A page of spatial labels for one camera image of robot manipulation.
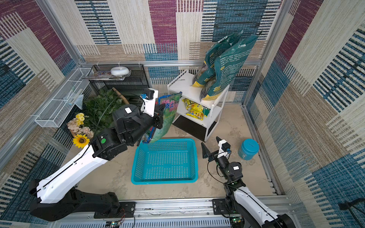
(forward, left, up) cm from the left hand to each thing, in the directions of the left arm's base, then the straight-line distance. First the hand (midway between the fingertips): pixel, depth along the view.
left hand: (163, 103), depth 58 cm
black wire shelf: (+50, +27, -23) cm, 62 cm away
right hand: (-2, -22, -25) cm, 33 cm away
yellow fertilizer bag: (+19, -15, -25) cm, 35 cm away
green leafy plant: (+18, +42, -21) cm, 50 cm away
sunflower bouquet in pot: (-1, +43, -20) cm, 48 cm away
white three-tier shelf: (+8, -23, -11) cm, 26 cm away
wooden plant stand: (+1, +59, -40) cm, 71 cm away
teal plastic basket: (-4, +4, -47) cm, 47 cm away
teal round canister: (-2, -45, -35) cm, 57 cm away
